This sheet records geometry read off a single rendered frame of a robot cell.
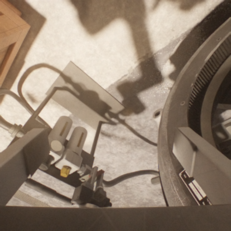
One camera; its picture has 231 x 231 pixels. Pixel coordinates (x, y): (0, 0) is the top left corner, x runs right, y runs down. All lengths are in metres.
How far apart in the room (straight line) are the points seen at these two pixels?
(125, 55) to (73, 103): 0.45
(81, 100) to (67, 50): 0.30
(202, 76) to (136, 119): 0.67
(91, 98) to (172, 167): 0.78
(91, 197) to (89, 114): 0.62
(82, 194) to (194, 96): 0.45
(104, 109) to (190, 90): 0.70
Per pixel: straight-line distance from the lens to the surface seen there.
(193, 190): 0.29
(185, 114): 0.38
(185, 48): 0.89
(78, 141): 0.79
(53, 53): 0.97
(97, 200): 0.63
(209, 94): 0.48
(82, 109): 1.09
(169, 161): 0.34
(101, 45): 0.88
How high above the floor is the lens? 0.83
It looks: 50 degrees down
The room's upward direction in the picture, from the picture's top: 170 degrees counter-clockwise
